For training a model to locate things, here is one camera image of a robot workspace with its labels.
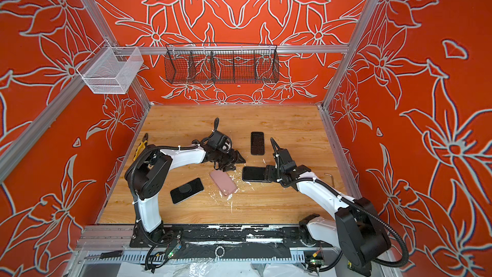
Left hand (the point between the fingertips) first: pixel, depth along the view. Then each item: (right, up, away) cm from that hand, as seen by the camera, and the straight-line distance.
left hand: (243, 163), depth 90 cm
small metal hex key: (+43, -7, -1) cm, 43 cm away
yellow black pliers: (-55, +6, +10) cm, 56 cm away
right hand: (+12, -4, -3) cm, 12 cm away
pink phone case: (-9, -9, -2) cm, 13 cm away
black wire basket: (-11, +51, +10) cm, 53 cm away
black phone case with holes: (+6, -6, +1) cm, 8 cm away
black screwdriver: (-48, -30, -20) cm, 60 cm away
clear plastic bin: (-65, +45, +2) cm, 80 cm away
